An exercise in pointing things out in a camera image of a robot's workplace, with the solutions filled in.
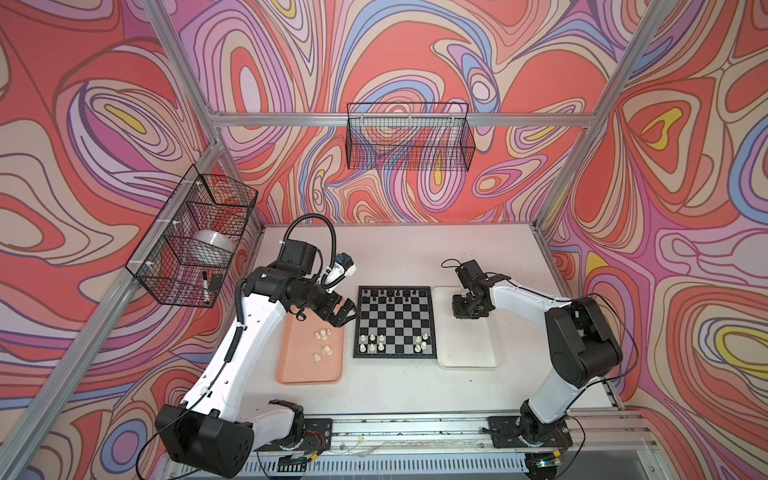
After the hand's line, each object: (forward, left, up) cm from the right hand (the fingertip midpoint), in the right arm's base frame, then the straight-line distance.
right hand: (464, 317), depth 94 cm
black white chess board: (-2, +22, +2) cm, 23 cm away
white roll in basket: (+4, +66, +33) cm, 74 cm away
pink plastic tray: (-9, +48, 0) cm, 49 cm away
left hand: (-5, +35, +22) cm, 41 cm away
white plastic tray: (-9, +1, +1) cm, 9 cm away
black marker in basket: (-3, +69, +26) cm, 74 cm away
